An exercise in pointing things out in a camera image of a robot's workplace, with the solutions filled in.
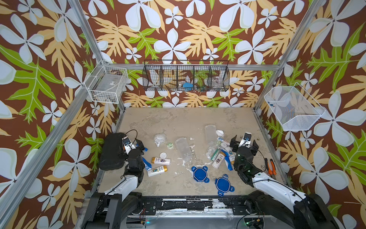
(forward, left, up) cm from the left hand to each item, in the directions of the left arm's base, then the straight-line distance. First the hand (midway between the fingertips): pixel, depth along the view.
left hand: (128, 141), depth 83 cm
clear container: (+14, -53, -12) cm, 56 cm away
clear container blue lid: (+4, -33, -16) cm, 37 cm away
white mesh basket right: (+17, -98, +13) cm, 100 cm away
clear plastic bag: (+10, -16, -12) cm, 22 cm away
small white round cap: (-2, -19, -14) cm, 24 cm away
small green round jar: (+5, -24, -13) cm, 27 cm away
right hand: (+1, -68, +3) cm, 68 cm away
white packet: (+16, -60, -14) cm, 64 cm away
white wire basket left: (+30, +15, +20) cm, 39 cm away
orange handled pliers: (-13, -86, -14) cm, 88 cm away
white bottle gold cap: (-7, -19, -12) cm, 23 cm away
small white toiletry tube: (-6, -55, -12) cm, 57 cm away
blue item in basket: (+34, -35, +14) cm, 51 cm away
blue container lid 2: (-14, -43, -15) cm, 48 cm away
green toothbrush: (-2, -53, -12) cm, 54 cm away
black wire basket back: (+44, -34, +16) cm, 58 cm away
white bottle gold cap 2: (-13, -17, -12) cm, 25 cm away
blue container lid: (-20, -57, -17) cm, 62 cm away
